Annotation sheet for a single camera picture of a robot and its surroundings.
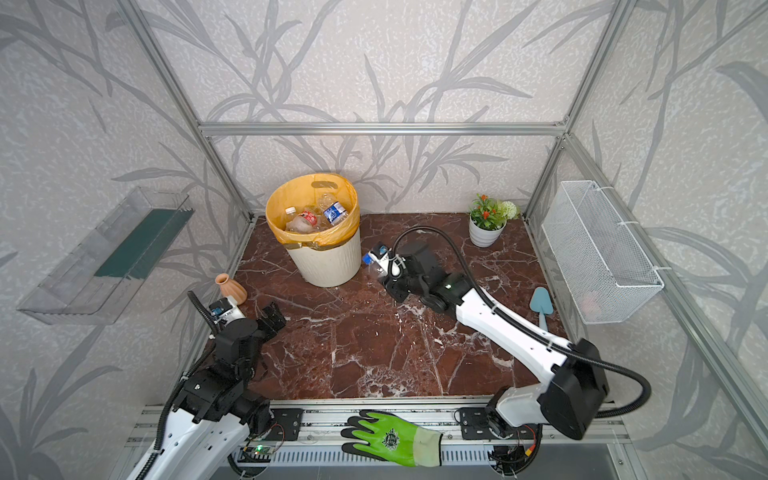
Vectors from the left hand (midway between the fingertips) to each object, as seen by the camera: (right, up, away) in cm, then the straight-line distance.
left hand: (270, 301), depth 77 cm
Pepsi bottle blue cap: (+13, +25, +13) cm, 31 cm away
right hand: (+30, +10, +1) cm, 32 cm away
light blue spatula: (+79, -4, +20) cm, 82 cm away
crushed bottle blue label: (+28, +11, -10) cm, 31 cm away
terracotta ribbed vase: (-18, +1, +13) cm, 22 cm away
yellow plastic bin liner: (+3, +32, +17) cm, 36 cm away
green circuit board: (0, -34, -6) cm, 35 cm away
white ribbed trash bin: (+12, +8, +13) cm, 19 cm away
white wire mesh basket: (+77, +8, -16) cm, 79 cm away
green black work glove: (+30, -31, -6) cm, 44 cm away
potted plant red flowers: (+63, +23, +23) cm, 71 cm away
